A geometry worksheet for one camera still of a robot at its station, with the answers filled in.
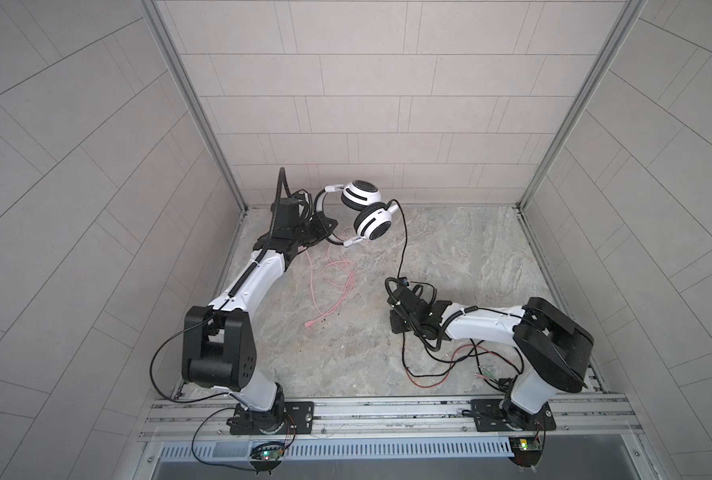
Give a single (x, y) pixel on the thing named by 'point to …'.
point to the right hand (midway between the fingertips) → (391, 320)
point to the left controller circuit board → (267, 452)
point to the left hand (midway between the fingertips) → (343, 216)
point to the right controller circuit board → (526, 450)
